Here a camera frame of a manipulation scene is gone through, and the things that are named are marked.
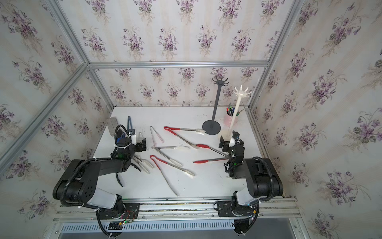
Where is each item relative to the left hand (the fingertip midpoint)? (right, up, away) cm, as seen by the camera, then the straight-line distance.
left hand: (137, 139), depth 93 cm
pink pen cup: (+61, +15, +8) cm, 63 cm away
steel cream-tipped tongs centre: (+28, -6, +2) cm, 29 cm away
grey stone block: (-24, +10, +13) cm, 29 cm away
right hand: (+60, +2, -3) cm, 60 cm away
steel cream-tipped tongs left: (+5, -14, -5) cm, 15 cm away
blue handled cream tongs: (+1, +6, -13) cm, 15 cm away
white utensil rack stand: (+59, +1, +8) cm, 59 cm away
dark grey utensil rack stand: (+50, +7, +14) cm, 53 cm away
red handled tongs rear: (+38, +5, +11) cm, 40 cm away
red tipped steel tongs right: (+44, -6, +3) cm, 45 cm away
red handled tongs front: (+29, -18, -6) cm, 35 cm away
